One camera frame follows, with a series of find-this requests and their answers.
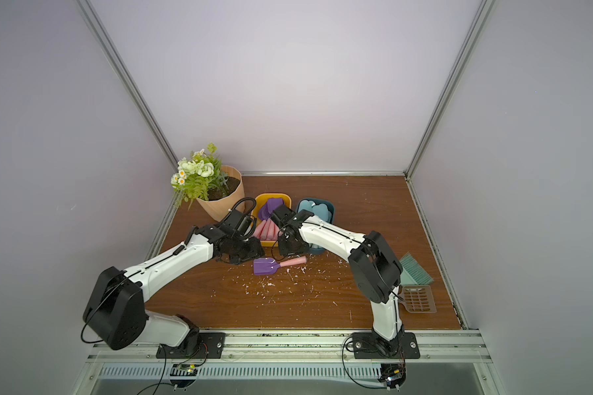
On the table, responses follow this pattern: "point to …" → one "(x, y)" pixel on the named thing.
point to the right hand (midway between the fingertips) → (287, 241)
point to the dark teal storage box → (315, 250)
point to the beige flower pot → (234, 200)
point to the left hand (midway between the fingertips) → (264, 253)
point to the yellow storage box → (270, 202)
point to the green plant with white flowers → (202, 178)
